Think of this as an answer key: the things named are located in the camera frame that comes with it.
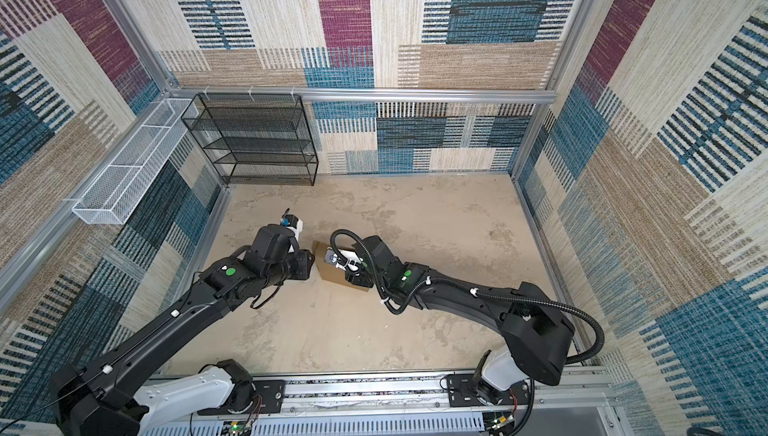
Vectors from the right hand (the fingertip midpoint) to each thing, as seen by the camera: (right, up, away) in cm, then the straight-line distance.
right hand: (355, 255), depth 81 cm
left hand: (-11, +1, -5) cm, 12 cm away
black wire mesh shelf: (-40, +38, +30) cm, 63 cm away
